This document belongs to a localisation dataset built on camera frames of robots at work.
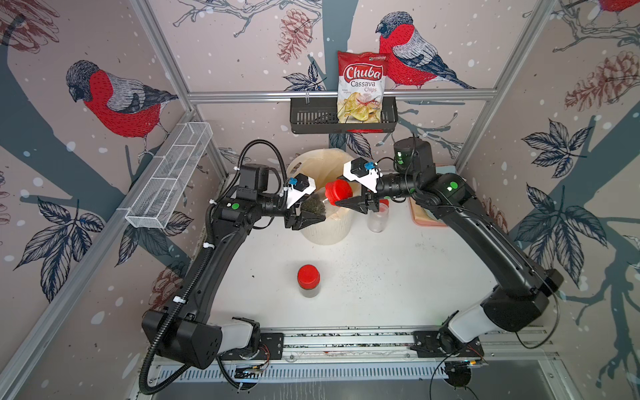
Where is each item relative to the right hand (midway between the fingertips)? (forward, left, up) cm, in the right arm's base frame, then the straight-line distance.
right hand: (339, 186), depth 61 cm
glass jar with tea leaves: (+15, -17, -37) cm, 43 cm away
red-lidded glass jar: (-3, +7, -7) cm, 10 cm away
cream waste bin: (+4, +2, -28) cm, 29 cm away
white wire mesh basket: (+13, +56, -10) cm, 58 cm away
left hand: (0, +5, -6) cm, 8 cm away
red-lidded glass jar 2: (-12, +9, -31) cm, 34 cm away
